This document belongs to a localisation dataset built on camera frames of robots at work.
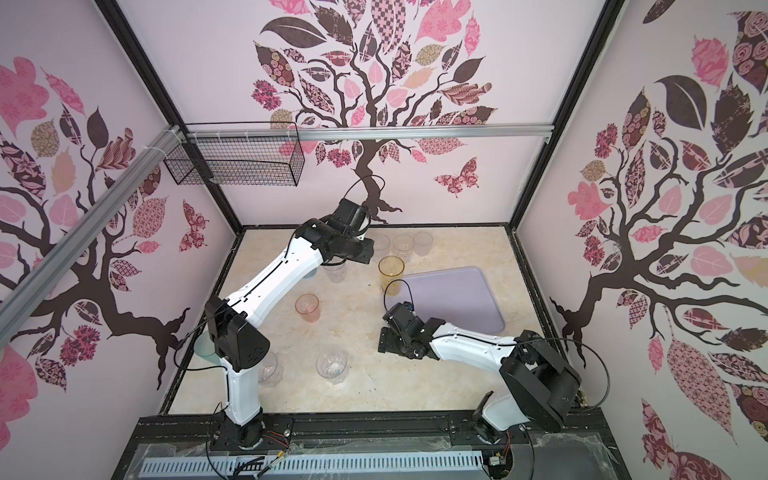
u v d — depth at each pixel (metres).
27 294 0.51
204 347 0.82
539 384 0.43
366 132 0.93
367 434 0.75
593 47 0.74
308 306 0.94
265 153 0.95
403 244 1.01
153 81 0.78
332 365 0.85
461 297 1.01
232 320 0.47
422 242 1.05
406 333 0.66
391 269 1.06
